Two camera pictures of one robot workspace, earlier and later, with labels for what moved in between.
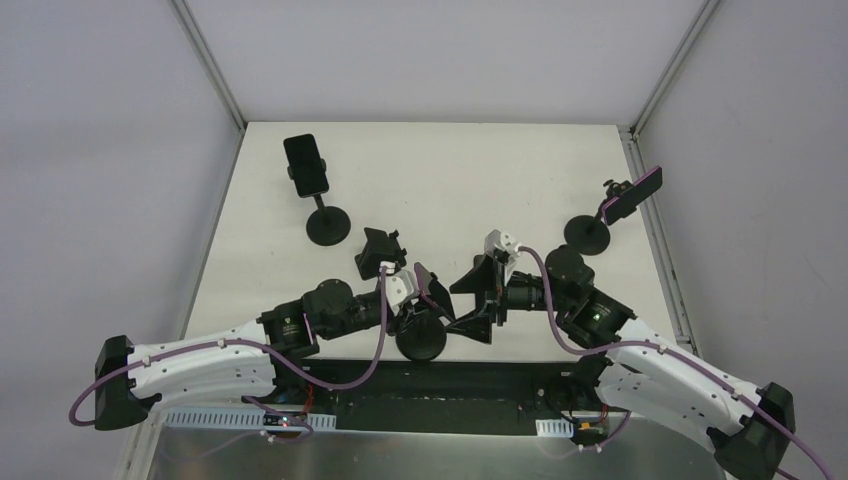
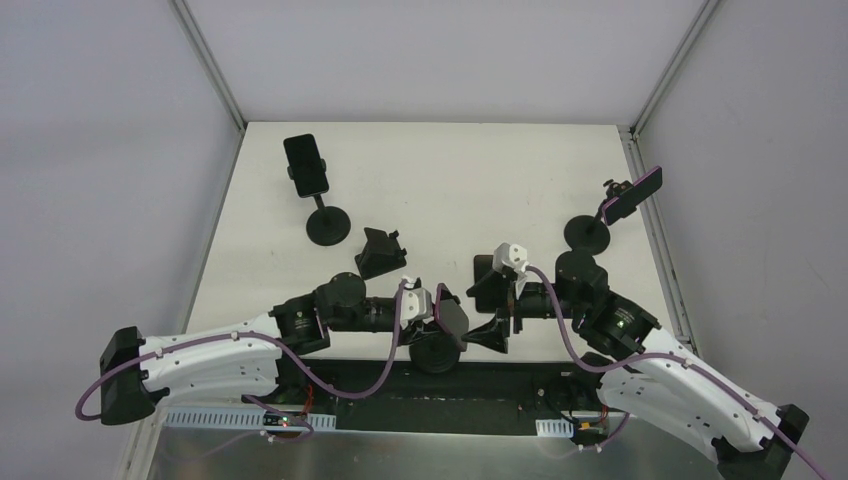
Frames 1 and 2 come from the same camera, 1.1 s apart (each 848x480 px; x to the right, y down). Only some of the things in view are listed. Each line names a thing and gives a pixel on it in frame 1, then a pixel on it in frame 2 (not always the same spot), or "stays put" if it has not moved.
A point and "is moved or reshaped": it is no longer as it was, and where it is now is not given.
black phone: [306, 165] stays put
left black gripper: [411, 304] to [411, 330]
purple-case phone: [626, 203] stays put
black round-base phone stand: [422, 338] is moved or reshaped
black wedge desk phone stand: [381, 247] stays put
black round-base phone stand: [328, 225] stays put
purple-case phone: [424, 279] to [453, 318]
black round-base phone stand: [588, 235] stays put
